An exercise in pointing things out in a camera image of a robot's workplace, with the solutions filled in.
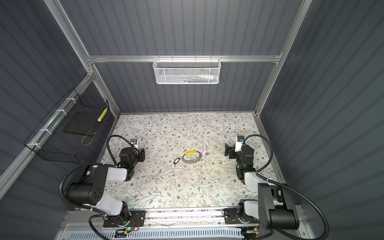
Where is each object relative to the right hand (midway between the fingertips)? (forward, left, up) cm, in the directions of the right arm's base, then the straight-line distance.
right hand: (236, 144), depth 89 cm
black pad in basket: (+1, +83, +21) cm, 86 cm away
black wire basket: (-12, +88, +25) cm, 92 cm away
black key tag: (-6, +37, -10) cm, 39 cm away
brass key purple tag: (0, +20, -9) cm, 22 cm away
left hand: (+1, +62, -4) cm, 62 cm away
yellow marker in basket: (+8, +76, +19) cm, 78 cm away
